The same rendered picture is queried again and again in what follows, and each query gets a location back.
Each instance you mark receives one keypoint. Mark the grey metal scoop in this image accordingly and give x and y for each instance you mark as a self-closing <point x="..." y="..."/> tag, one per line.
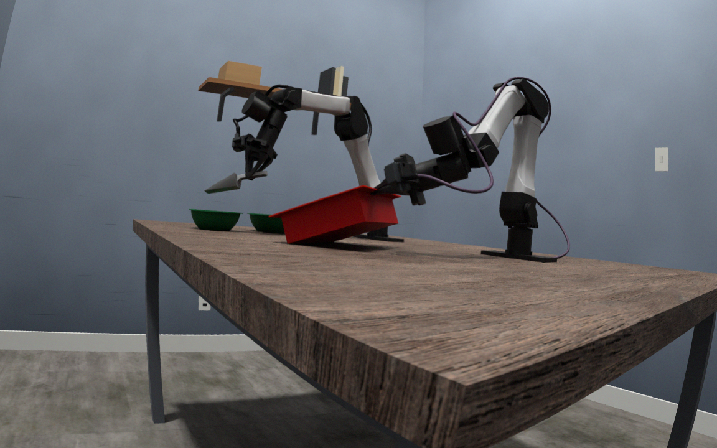
<point x="232" y="182"/>

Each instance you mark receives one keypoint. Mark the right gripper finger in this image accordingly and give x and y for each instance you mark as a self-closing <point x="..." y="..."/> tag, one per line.
<point x="264" y="166"/>
<point x="251" y="152"/>

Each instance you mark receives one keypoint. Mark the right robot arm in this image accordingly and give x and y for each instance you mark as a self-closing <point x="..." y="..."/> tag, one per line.
<point x="349" y="127"/>

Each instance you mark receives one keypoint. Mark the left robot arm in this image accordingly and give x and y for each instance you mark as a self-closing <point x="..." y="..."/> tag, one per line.
<point x="518" y="202"/>

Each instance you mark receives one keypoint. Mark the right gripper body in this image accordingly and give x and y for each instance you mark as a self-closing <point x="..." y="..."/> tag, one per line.
<point x="265" y="137"/>

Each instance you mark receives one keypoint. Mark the green bowl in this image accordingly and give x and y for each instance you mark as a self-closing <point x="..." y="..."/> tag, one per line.
<point x="264" y="223"/>
<point x="216" y="221"/>

